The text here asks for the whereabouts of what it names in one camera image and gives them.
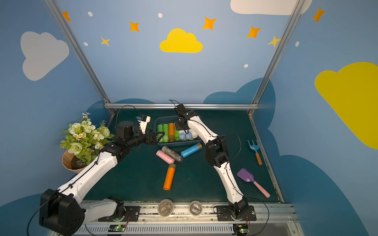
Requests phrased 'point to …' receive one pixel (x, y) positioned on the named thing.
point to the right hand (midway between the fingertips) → (182, 125)
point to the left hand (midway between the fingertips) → (160, 130)
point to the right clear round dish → (195, 208)
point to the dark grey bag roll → (172, 154)
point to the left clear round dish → (165, 207)
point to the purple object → (248, 177)
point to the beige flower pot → (67, 162)
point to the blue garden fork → (256, 147)
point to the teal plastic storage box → (184, 138)
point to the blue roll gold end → (191, 150)
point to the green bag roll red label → (176, 133)
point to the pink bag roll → (165, 157)
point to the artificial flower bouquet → (85, 141)
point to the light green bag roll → (166, 130)
